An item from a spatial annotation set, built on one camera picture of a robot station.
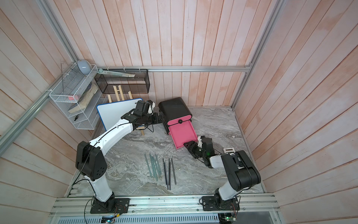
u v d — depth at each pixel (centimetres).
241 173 46
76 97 71
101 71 91
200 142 87
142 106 67
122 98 88
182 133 95
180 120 92
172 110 100
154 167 86
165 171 86
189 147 84
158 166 88
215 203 73
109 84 103
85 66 83
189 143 86
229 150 93
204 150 75
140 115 67
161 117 78
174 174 84
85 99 80
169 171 86
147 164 89
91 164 46
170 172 86
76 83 81
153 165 88
